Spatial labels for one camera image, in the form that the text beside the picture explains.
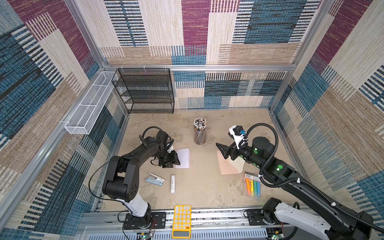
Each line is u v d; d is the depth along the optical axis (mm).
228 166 919
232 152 607
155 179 847
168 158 792
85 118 940
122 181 456
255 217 735
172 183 831
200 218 759
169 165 812
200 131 896
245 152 592
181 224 714
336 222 406
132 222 727
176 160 815
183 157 945
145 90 1105
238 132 567
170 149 828
